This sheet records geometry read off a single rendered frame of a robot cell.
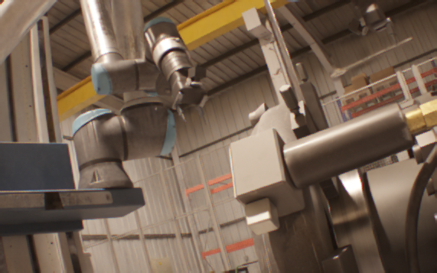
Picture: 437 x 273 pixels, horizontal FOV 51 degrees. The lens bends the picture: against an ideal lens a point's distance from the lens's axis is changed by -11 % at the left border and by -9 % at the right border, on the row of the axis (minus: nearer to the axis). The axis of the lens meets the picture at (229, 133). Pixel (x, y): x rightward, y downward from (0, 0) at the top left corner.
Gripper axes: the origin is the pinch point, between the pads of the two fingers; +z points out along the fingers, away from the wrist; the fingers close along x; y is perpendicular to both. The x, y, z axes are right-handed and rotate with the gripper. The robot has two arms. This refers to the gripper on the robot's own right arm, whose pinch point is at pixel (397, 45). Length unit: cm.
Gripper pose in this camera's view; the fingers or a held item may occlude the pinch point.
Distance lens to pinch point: 117.8
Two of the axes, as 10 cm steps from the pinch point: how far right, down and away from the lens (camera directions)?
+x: -5.4, -0.3, -8.4
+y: -8.0, 3.6, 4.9
